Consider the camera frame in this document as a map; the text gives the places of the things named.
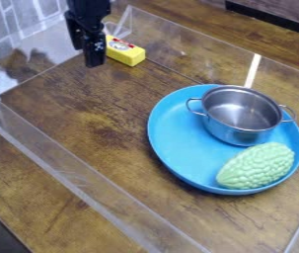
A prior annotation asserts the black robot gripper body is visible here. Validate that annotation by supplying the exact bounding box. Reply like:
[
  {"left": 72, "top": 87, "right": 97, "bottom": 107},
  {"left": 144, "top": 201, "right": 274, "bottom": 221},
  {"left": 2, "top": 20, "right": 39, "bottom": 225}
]
[{"left": 64, "top": 0, "right": 111, "bottom": 34}]

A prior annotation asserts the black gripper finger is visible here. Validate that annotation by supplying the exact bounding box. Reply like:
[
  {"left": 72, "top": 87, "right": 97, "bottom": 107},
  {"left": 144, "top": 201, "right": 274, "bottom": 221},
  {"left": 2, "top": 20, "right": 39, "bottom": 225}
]
[
  {"left": 83, "top": 31, "right": 107, "bottom": 68},
  {"left": 64, "top": 11, "right": 83, "bottom": 50}
]

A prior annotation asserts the dark baseboard strip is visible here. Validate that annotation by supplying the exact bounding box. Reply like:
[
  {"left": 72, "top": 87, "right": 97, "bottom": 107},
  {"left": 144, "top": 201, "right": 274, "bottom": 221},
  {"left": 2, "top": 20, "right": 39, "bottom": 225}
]
[{"left": 224, "top": 0, "right": 299, "bottom": 33}]

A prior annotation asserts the clear acrylic enclosure wall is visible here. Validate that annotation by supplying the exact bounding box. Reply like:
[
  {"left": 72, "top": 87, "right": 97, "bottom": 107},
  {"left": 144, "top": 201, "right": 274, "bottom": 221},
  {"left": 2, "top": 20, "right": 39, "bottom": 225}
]
[{"left": 0, "top": 0, "right": 299, "bottom": 253}]

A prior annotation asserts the blue round tray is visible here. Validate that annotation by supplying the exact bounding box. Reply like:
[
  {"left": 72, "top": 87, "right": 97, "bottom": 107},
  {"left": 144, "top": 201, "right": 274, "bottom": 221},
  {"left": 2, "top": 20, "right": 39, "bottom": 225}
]
[{"left": 148, "top": 84, "right": 299, "bottom": 196}]

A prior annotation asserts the yellow toy brick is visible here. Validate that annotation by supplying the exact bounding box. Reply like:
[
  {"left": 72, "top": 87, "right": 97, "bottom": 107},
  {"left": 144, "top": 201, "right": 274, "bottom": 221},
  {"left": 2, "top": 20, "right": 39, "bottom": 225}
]
[{"left": 105, "top": 35, "right": 147, "bottom": 67}]

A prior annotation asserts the green bitter gourd toy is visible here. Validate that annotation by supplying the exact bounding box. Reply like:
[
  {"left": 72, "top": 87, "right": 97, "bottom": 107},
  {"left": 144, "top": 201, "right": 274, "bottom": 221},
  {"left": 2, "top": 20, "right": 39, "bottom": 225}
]
[{"left": 216, "top": 142, "right": 295, "bottom": 190}]

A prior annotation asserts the small steel pot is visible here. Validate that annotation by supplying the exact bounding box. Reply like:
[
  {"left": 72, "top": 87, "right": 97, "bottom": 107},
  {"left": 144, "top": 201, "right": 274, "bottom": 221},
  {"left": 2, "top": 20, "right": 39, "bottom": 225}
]
[{"left": 185, "top": 85, "right": 296, "bottom": 146}]

